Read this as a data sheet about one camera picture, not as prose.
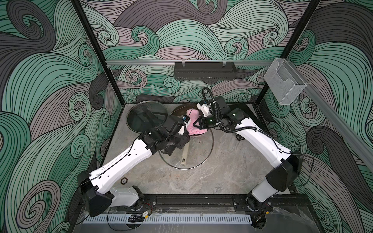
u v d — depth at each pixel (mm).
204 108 697
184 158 778
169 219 697
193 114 745
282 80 809
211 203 745
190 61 950
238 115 536
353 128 559
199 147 949
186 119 614
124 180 813
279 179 481
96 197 367
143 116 1010
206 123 659
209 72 950
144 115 981
